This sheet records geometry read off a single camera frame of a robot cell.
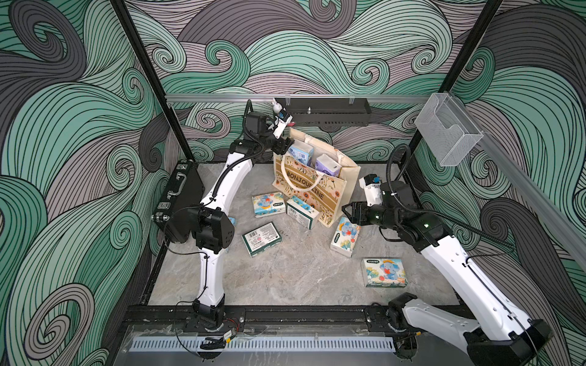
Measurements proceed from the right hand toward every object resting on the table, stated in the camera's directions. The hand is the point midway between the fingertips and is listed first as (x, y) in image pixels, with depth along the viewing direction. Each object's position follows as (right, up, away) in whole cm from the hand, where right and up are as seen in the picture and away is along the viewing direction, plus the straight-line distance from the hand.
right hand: (347, 208), depth 72 cm
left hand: (-20, +28, +13) cm, 37 cm away
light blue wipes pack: (-14, +20, +16) cm, 30 cm away
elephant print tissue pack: (-28, -2, +26) cm, 38 cm away
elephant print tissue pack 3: (+15, -24, +6) cm, 28 cm away
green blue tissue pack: (-13, -4, +20) cm, 24 cm away
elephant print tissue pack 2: (+3, -13, +16) cm, 21 cm away
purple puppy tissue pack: (-4, +15, +12) cm, 19 cm away
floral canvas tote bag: (-1, +2, +14) cm, 14 cm away
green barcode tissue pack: (-29, -13, +15) cm, 35 cm away
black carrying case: (-58, +6, +12) cm, 60 cm away
